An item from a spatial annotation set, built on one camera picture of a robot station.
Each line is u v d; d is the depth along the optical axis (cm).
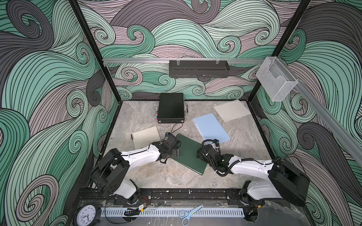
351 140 51
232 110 116
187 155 87
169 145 67
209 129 101
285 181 42
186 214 68
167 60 94
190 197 74
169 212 70
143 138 99
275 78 79
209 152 66
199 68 94
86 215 66
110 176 43
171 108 126
